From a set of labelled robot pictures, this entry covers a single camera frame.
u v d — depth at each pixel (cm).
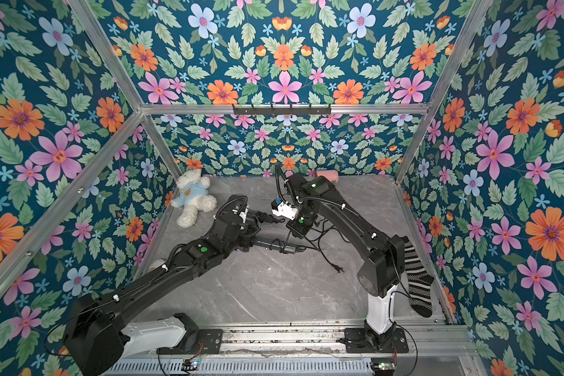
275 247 78
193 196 104
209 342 74
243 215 71
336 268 89
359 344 72
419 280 86
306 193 56
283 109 92
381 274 52
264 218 101
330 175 116
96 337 39
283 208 72
